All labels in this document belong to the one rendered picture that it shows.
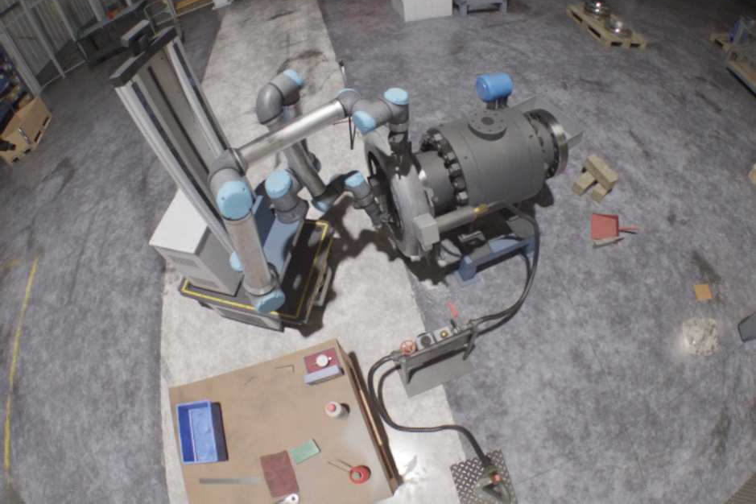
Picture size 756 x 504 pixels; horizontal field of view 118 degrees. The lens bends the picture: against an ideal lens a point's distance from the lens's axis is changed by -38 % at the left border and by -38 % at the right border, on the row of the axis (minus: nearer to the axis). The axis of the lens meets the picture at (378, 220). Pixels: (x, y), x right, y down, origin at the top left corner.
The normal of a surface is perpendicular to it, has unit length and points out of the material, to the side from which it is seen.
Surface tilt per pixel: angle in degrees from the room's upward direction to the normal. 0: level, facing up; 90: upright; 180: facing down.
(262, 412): 0
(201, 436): 0
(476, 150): 23
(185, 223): 0
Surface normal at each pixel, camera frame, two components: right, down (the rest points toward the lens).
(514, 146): 0.09, -0.10
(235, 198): 0.58, 0.54
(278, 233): -0.11, -0.58
